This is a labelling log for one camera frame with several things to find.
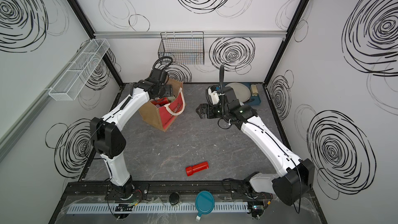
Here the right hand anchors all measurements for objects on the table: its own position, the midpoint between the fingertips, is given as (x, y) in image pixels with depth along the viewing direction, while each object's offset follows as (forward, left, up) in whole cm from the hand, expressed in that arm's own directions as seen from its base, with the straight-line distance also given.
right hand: (203, 110), depth 74 cm
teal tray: (+26, -35, -24) cm, 50 cm away
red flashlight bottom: (-21, +6, -22) cm, 31 cm away
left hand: (+17, +23, -5) cm, 29 cm away
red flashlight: (+18, +28, -17) cm, 37 cm away
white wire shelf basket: (+8, +64, +9) cm, 65 cm away
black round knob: (-34, +12, -15) cm, 39 cm away
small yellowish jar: (+33, -36, -23) cm, 54 cm away
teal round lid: (-35, -1, -18) cm, 39 cm away
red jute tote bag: (+4, +22, -9) cm, 25 cm away
